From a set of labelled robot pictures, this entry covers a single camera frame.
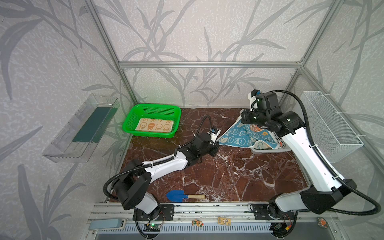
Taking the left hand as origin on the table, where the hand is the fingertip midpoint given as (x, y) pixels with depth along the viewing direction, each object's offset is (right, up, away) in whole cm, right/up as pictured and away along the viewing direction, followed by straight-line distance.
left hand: (220, 138), depth 82 cm
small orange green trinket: (-12, -39, -12) cm, 43 cm away
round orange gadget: (+48, -39, -12) cm, 63 cm away
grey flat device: (-57, -38, -14) cm, 70 cm away
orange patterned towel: (-45, +6, +26) cm, 52 cm away
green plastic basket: (-59, +17, +28) cm, 68 cm away
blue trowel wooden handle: (-22, -31, -3) cm, 38 cm away
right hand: (+9, +15, -11) cm, 21 cm away
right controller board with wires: (+29, -45, -9) cm, 54 cm away
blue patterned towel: (+16, +1, +9) cm, 18 cm away
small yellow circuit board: (+1, -38, -12) cm, 40 cm away
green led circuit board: (-34, -42, -11) cm, 55 cm away
